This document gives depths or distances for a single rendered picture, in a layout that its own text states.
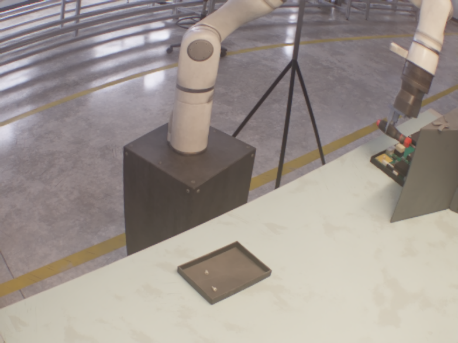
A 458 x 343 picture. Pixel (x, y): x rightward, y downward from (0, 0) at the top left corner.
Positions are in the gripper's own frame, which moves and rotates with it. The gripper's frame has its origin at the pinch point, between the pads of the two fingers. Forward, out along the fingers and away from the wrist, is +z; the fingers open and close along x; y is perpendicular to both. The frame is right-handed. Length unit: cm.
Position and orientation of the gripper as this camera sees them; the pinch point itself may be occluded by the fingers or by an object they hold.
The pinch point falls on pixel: (387, 132)
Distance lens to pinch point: 101.4
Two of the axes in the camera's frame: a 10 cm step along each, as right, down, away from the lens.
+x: 6.9, -0.5, 7.3
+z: -3.3, 8.7, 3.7
